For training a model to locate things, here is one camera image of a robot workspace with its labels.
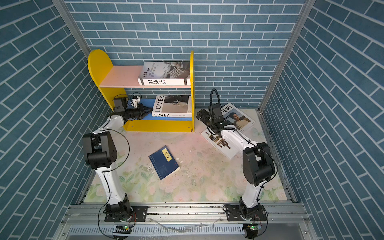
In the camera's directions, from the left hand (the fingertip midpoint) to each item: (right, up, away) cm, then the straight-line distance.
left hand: (153, 108), depth 94 cm
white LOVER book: (+13, +2, +5) cm, 14 cm away
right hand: (+30, -4, -3) cm, 30 cm away
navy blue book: (+8, -34, -3) cm, 35 cm away
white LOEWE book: (+60, -8, +17) cm, 63 cm away
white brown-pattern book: (+42, -23, +5) cm, 48 cm away
